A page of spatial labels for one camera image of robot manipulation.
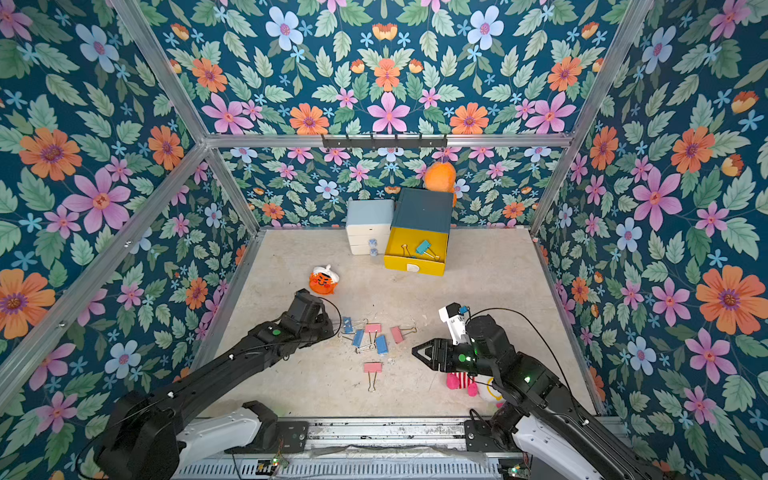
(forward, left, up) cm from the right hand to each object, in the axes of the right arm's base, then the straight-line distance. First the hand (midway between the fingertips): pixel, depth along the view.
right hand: (419, 351), depth 67 cm
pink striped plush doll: (-2, -16, -17) cm, 23 cm away
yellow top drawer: (+27, -1, -1) cm, 27 cm away
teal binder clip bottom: (+35, +5, -4) cm, 36 cm away
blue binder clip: (+14, +22, -18) cm, 32 cm away
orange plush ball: (+56, -7, +9) cm, 57 cm away
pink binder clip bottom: (+4, +14, -21) cm, 25 cm away
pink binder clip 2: (+14, +6, -19) cm, 24 cm away
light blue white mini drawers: (+45, +17, -3) cm, 48 cm away
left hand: (+12, +24, -12) cm, 29 cm away
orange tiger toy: (+29, +32, -14) cm, 46 cm away
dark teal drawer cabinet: (+48, -1, +1) cm, 48 cm away
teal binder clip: (+36, -2, -4) cm, 36 cm away
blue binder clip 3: (+12, +19, -20) cm, 30 cm away
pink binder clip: (+15, +15, -20) cm, 29 cm away
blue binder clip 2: (+11, +12, -21) cm, 27 cm away
